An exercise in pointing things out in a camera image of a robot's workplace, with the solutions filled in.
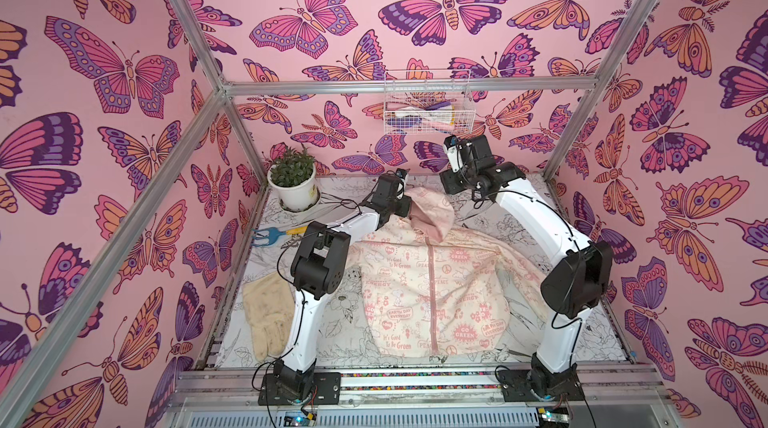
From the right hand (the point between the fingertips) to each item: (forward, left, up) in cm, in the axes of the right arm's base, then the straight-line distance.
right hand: (456, 171), depth 87 cm
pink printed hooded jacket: (-26, +8, -24) cm, 36 cm away
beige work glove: (-31, +55, -24) cm, 68 cm away
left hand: (+4, +13, -17) cm, 22 cm away
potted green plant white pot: (+7, +52, -8) cm, 53 cm away
